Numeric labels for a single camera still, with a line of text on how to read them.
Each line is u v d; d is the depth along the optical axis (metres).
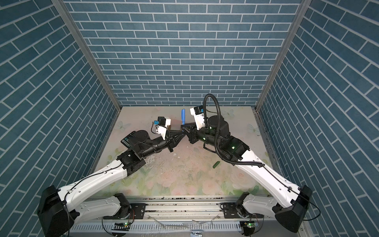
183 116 0.62
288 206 0.39
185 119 0.62
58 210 0.38
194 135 0.57
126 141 0.99
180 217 0.73
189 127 0.58
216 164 0.90
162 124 0.57
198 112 0.54
